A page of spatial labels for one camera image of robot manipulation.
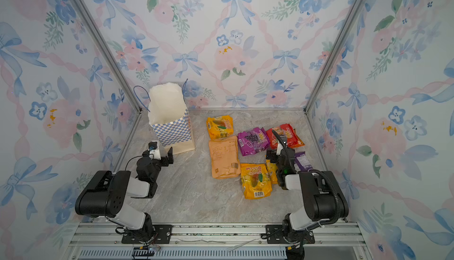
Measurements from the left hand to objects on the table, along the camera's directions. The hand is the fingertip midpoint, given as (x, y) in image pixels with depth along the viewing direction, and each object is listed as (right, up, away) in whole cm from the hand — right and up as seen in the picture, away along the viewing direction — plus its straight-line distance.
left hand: (164, 147), depth 91 cm
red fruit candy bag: (+65, +9, +7) cm, 66 cm away
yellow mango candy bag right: (+55, -11, -3) cm, 56 cm away
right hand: (+61, 0, +2) cm, 61 cm away
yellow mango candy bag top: (+28, +10, +13) cm, 33 cm away
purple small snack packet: (+72, -8, +1) cm, 72 cm away
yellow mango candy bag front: (+47, -16, -6) cm, 50 cm away
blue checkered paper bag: (-5, +16, +21) cm, 27 cm away
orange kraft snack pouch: (+32, -8, +2) cm, 33 cm away
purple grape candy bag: (+47, +2, +7) cm, 48 cm away
